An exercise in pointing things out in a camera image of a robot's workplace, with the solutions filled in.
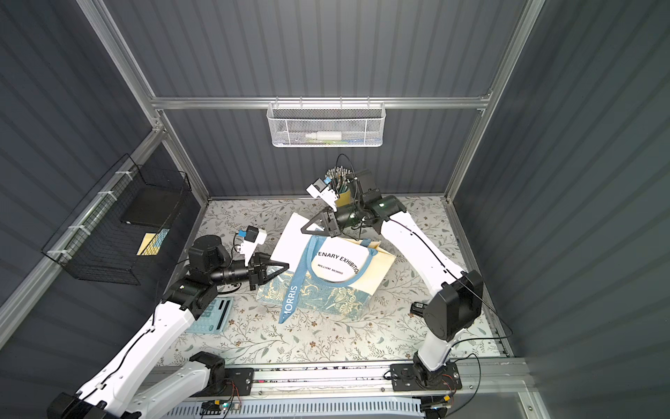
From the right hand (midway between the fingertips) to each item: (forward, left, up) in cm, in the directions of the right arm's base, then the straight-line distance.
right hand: (304, 233), depth 66 cm
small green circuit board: (-34, +26, -34) cm, 55 cm away
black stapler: (-7, -34, -31) cm, 47 cm away
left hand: (-7, +5, -6) cm, 11 cm away
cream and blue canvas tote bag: (-5, -7, -13) cm, 15 cm away
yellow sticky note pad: (-3, +38, 0) cm, 38 cm away
